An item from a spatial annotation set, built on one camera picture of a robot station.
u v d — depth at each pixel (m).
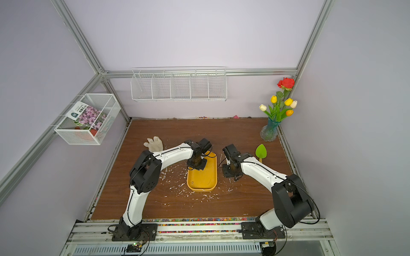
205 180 0.90
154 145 1.05
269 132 1.02
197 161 0.81
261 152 1.03
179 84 1.01
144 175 0.54
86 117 0.74
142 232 0.74
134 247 0.71
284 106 0.89
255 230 0.73
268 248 0.72
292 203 0.43
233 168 0.63
